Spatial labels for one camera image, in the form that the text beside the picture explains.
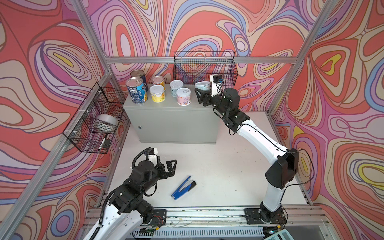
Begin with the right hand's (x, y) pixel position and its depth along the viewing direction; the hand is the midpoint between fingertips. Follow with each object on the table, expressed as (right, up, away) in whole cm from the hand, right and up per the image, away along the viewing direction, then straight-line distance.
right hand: (201, 90), depth 74 cm
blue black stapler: (-10, -52, +6) cm, 53 cm away
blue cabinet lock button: (-37, -19, +15) cm, 44 cm away
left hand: (-15, -36, -3) cm, 39 cm away
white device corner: (+37, -67, -8) cm, 77 cm away
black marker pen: (-49, -26, -2) cm, 56 cm away
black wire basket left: (-53, -18, -2) cm, 56 cm away
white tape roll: (-48, -15, 0) cm, 50 cm away
